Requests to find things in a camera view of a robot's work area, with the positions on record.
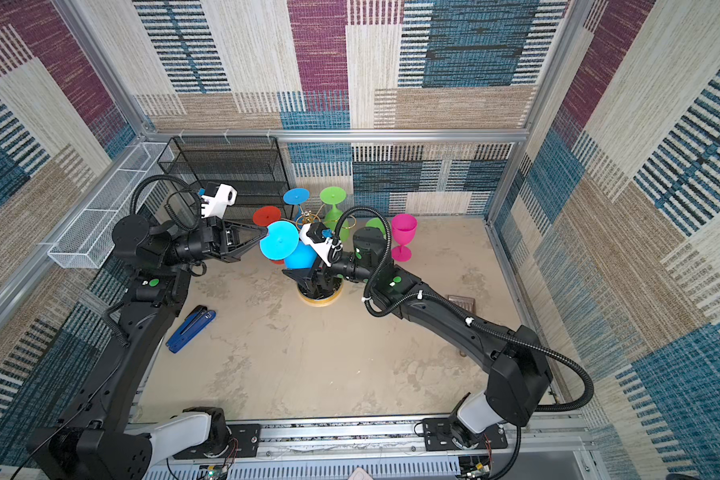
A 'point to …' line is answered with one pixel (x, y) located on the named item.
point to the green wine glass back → (334, 195)
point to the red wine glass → (266, 215)
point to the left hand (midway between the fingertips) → (265, 235)
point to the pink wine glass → (404, 229)
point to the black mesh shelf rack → (252, 165)
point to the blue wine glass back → (297, 196)
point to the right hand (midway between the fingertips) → (294, 257)
